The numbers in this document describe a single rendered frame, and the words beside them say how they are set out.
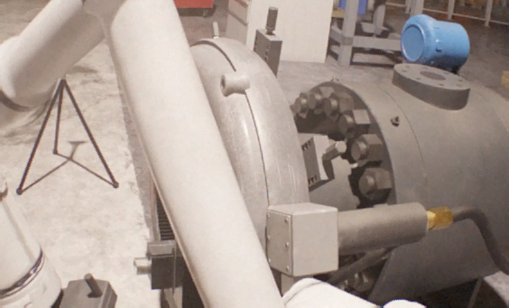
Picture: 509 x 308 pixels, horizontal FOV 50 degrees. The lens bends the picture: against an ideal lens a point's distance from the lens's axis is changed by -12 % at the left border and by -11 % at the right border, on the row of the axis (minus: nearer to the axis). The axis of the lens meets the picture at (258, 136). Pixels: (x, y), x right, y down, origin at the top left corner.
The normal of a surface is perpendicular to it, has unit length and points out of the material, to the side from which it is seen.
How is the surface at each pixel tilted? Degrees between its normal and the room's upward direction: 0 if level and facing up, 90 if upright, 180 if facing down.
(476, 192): 65
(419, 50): 90
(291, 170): 51
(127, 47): 83
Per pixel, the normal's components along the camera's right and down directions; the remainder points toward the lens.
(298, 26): 0.27, 0.38
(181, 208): -0.47, 0.20
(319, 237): 0.39, 0.00
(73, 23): -0.29, 0.67
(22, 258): 0.85, -0.02
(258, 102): 0.28, -0.61
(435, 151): 0.35, -0.40
